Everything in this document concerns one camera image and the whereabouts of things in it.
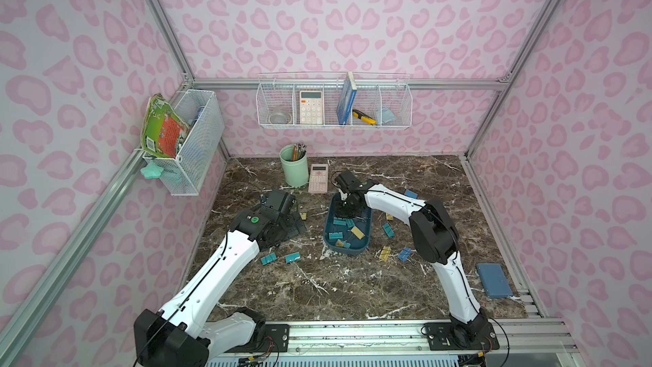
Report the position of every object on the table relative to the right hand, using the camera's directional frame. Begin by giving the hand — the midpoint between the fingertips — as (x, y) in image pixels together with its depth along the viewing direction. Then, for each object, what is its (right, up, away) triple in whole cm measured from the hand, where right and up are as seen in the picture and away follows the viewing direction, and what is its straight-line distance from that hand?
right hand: (335, 213), depth 98 cm
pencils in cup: (-14, +24, +2) cm, 28 cm away
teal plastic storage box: (+4, -7, -6) cm, 10 cm away
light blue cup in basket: (+21, +38, +2) cm, 44 cm away
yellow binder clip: (-13, -1, +2) cm, 13 cm away
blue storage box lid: (+52, -19, -16) cm, 57 cm away
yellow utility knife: (+11, +37, -2) cm, 39 cm away
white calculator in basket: (-9, +40, -4) cm, 41 cm away
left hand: (-14, -1, -20) cm, 24 cm away
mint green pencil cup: (-16, +16, +8) cm, 24 cm away
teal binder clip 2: (+20, -5, -4) cm, 21 cm away
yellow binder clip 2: (+17, -12, -10) cm, 23 cm away
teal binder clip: (-23, -14, -10) cm, 29 cm away
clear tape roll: (-21, +36, -3) cm, 42 cm away
